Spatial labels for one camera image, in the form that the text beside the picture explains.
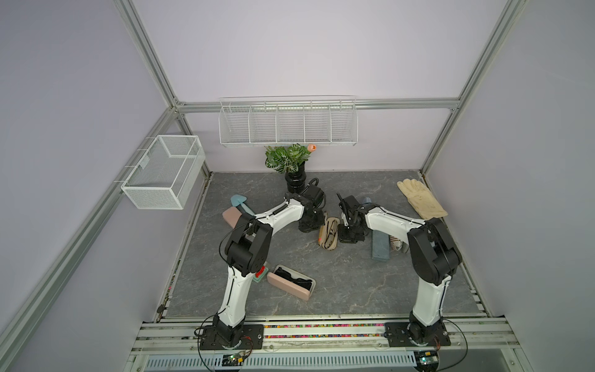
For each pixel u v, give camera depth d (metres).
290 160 0.91
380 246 0.91
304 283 0.85
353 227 0.73
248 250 0.54
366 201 1.03
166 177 0.82
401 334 0.74
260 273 0.87
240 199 1.09
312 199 0.79
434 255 0.50
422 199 1.08
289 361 1.57
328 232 0.97
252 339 0.74
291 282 0.77
